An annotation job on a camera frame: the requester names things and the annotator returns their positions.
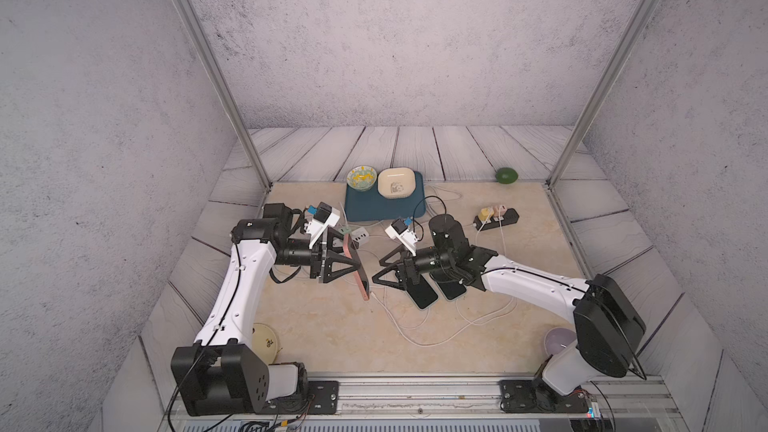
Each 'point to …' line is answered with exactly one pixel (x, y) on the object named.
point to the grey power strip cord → (444, 199)
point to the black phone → (422, 293)
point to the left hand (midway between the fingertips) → (357, 256)
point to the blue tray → (370, 205)
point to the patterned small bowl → (361, 178)
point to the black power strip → (511, 216)
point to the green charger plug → (346, 230)
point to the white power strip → (360, 235)
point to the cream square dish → (396, 183)
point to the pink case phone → (353, 252)
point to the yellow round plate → (264, 342)
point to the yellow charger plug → (484, 213)
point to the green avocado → (506, 175)
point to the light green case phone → (450, 289)
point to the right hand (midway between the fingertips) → (380, 274)
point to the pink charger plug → (499, 210)
